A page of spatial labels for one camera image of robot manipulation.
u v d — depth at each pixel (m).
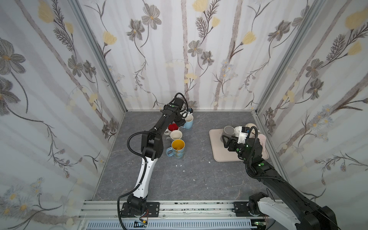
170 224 0.70
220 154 0.93
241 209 0.73
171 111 0.74
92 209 0.75
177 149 0.86
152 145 0.63
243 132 0.69
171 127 1.01
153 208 0.74
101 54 0.86
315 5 0.69
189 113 0.93
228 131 0.93
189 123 1.01
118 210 0.70
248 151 0.58
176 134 0.96
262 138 0.92
